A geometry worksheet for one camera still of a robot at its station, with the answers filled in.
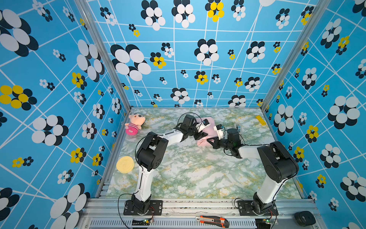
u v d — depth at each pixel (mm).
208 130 953
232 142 768
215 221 692
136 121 1033
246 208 725
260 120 1113
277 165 483
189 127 807
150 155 547
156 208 737
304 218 681
